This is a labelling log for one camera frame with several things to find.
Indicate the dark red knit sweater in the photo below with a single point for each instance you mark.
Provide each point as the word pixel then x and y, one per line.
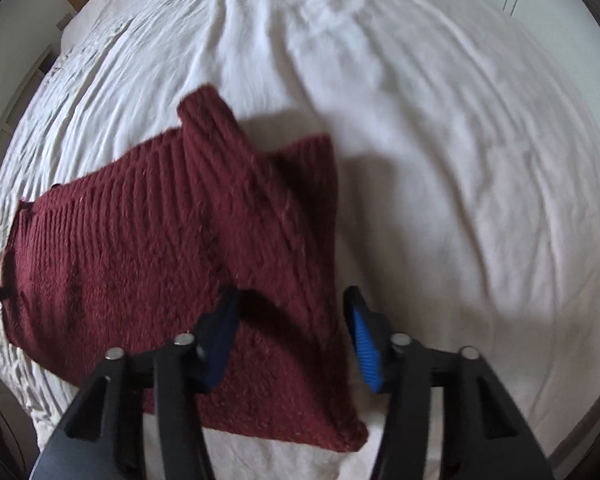
pixel 130 260

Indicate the white bed sheet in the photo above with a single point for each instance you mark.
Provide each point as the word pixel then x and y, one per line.
pixel 430 160

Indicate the wall switch plate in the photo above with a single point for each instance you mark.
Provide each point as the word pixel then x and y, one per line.
pixel 63 22

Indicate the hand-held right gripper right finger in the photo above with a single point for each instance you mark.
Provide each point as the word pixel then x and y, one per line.
pixel 365 350

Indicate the white wardrobe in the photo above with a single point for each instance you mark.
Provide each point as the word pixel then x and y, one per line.
pixel 545 5

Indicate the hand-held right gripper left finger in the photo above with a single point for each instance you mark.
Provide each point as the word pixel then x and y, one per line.
pixel 217 345

